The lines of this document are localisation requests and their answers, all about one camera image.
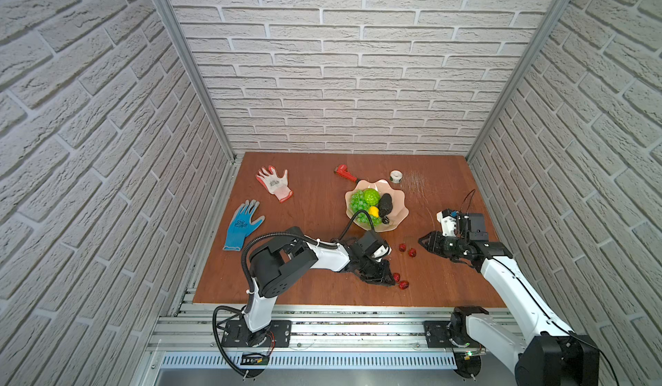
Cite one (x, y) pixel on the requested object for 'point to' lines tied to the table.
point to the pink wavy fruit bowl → (400, 210)
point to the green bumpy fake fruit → (371, 196)
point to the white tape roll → (396, 176)
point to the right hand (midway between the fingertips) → (424, 239)
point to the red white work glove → (274, 183)
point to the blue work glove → (241, 224)
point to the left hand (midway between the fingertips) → (397, 281)
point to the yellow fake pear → (374, 211)
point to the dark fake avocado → (385, 207)
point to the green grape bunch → (359, 202)
